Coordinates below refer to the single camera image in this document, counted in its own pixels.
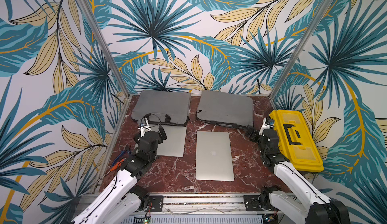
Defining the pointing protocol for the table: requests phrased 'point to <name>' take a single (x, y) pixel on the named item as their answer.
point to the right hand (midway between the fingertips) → (257, 127)
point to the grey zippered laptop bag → (167, 108)
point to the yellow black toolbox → (296, 142)
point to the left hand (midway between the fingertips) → (152, 130)
